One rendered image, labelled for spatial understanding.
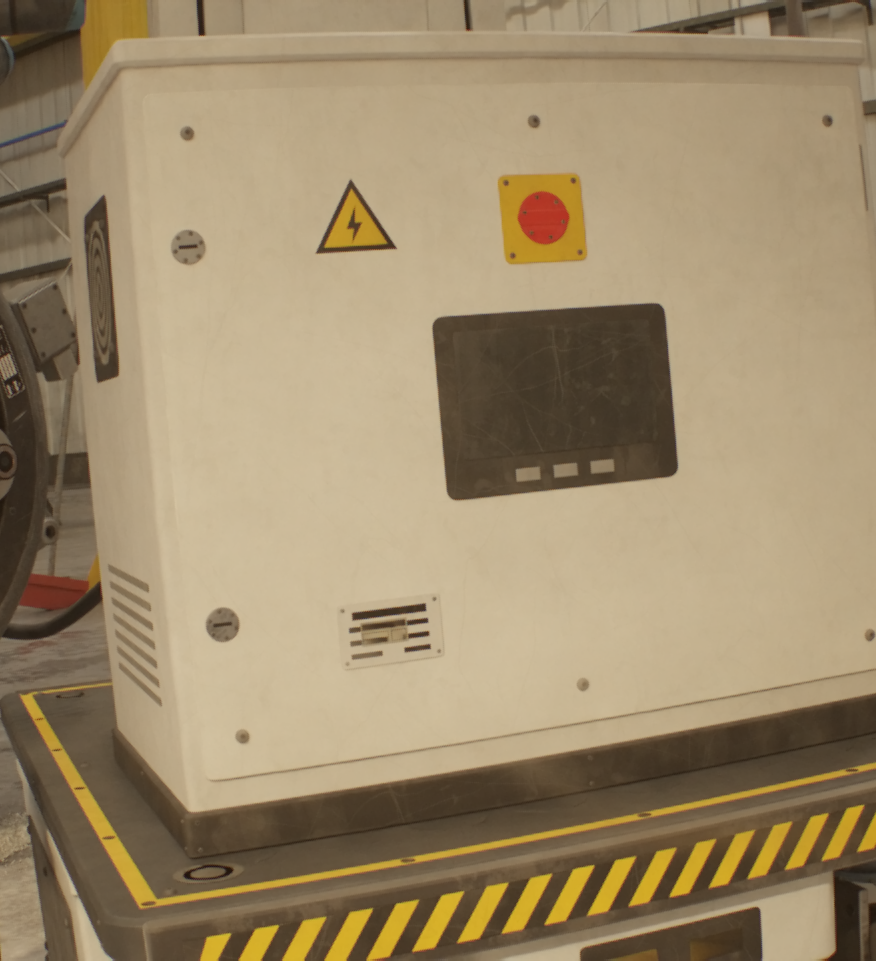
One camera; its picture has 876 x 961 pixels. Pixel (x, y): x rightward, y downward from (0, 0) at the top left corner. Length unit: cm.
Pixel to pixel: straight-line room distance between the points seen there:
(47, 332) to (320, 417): 140
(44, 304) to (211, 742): 144
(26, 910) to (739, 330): 130
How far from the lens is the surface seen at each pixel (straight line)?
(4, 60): 270
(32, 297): 238
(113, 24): 594
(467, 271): 106
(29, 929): 203
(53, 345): 240
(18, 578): 229
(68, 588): 564
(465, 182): 107
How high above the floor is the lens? 60
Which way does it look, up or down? 3 degrees down
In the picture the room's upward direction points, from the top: 5 degrees counter-clockwise
